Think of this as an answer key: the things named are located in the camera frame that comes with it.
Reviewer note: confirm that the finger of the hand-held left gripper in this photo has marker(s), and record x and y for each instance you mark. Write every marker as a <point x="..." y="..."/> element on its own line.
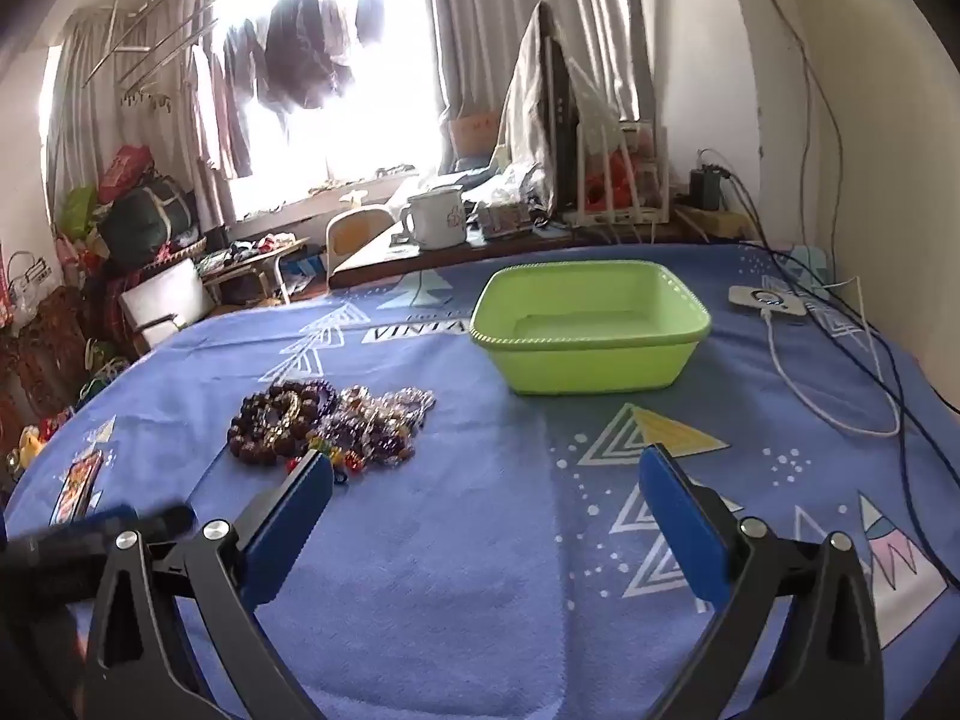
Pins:
<point x="161" y="521"/>

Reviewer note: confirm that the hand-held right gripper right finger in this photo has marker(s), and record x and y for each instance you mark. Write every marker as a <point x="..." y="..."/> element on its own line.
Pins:
<point x="682" y="532"/>

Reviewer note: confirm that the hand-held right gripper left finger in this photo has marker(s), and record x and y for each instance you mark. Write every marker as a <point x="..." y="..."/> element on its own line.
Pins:
<point x="289" y="525"/>

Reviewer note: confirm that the pile of beaded jewelry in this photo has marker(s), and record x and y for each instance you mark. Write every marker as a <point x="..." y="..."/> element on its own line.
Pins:
<point x="330" y="424"/>

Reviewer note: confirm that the green plastic basin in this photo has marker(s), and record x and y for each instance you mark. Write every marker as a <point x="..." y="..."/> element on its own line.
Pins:
<point x="600" y="367"/>

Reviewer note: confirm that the printed card packet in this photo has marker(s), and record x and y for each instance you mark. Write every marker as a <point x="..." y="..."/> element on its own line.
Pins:
<point x="75" y="487"/>

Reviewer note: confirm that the white storage box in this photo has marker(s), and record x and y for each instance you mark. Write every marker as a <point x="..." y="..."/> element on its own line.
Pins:
<point x="169" y="300"/>

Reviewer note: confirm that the small low table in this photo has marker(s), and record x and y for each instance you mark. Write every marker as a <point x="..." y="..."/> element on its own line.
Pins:
<point x="255" y="259"/>

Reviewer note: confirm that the white chair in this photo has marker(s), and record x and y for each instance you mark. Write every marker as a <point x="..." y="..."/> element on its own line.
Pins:
<point x="356" y="236"/>

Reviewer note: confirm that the brown wooden desk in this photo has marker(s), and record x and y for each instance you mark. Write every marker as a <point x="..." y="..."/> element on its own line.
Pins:
<point x="420" y="259"/>

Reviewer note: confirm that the light blue cloth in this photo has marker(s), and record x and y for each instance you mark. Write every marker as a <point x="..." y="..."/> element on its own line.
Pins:
<point x="810" y="262"/>

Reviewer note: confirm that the dark green bag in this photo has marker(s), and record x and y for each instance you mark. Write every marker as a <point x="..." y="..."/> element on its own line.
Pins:
<point x="146" y="221"/>

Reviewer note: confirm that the white enamel mug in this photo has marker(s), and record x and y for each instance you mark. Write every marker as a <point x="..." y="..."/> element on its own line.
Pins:
<point x="435" y="221"/>

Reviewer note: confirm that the black power adapter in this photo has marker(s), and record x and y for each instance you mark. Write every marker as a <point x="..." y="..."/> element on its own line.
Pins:
<point x="709" y="187"/>

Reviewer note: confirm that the white slatted rack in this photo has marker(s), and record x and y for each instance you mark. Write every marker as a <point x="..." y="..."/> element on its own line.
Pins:
<point x="622" y="187"/>

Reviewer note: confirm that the red bag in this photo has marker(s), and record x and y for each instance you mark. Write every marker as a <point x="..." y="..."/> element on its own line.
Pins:
<point x="124" y="169"/>

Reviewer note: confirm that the black flat panel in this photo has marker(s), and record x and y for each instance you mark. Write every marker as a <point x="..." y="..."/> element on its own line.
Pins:
<point x="562" y="127"/>

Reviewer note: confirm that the orange cardboard box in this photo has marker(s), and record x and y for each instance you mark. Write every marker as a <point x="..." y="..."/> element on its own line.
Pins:
<point x="474" y="133"/>

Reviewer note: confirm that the white draped cloth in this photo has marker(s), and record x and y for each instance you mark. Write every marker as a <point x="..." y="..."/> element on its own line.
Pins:
<point x="525" y="105"/>

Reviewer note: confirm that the hanging dark clothes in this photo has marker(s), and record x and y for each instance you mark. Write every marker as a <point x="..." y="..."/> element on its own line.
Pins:
<point x="296" y="52"/>

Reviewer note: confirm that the metal drying rack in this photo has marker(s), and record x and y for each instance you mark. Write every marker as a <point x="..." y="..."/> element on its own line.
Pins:
<point x="150" y="30"/>

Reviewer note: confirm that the grey curtain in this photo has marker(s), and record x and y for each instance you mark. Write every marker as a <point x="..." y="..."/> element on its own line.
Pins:
<point x="487" y="37"/>

